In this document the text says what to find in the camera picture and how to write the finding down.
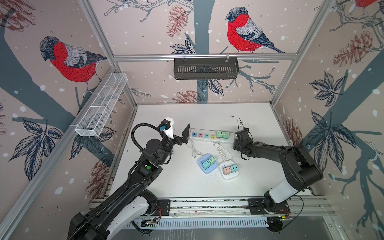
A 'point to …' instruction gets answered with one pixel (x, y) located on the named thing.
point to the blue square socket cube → (204, 157)
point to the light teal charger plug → (206, 164)
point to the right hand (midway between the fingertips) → (237, 145)
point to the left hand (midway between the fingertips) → (179, 122)
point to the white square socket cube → (226, 163)
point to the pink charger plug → (227, 170)
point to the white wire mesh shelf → (101, 104)
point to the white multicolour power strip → (209, 135)
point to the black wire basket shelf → (206, 69)
